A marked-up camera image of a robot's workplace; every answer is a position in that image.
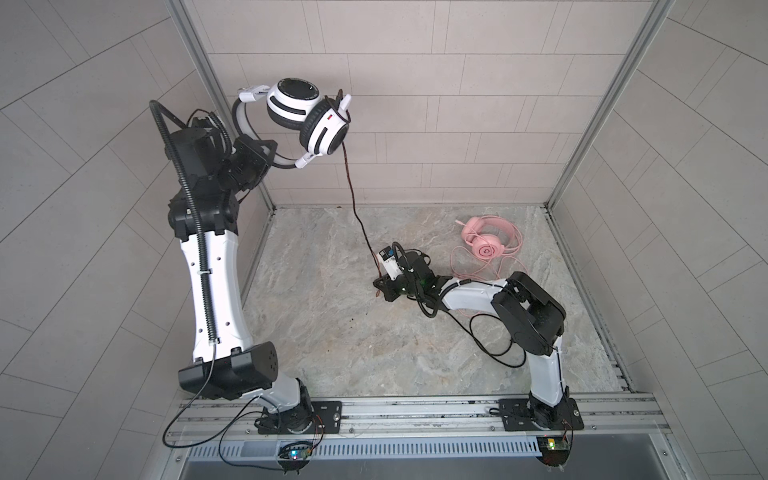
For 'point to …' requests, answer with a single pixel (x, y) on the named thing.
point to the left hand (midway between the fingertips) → (280, 135)
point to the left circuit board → (295, 452)
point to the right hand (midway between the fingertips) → (373, 284)
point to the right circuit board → (554, 450)
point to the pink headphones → (490, 236)
